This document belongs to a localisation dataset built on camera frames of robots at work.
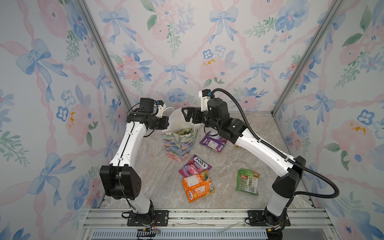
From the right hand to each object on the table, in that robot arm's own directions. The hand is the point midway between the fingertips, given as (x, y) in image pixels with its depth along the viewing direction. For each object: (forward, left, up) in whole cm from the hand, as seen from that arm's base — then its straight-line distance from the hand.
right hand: (188, 108), depth 70 cm
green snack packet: (-20, -34, -38) cm, 54 cm away
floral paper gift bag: (-7, +4, -14) cm, 16 cm away
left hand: (+2, +11, -12) cm, 17 cm away
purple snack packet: (+6, -15, -34) cm, 38 cm away
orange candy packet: (-24, -5, -35) cm, 43 cm away
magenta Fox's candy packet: (-13, -4, -35) cm, 37 cm away
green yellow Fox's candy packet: (+5, +3, -24) cm, 25 cm away
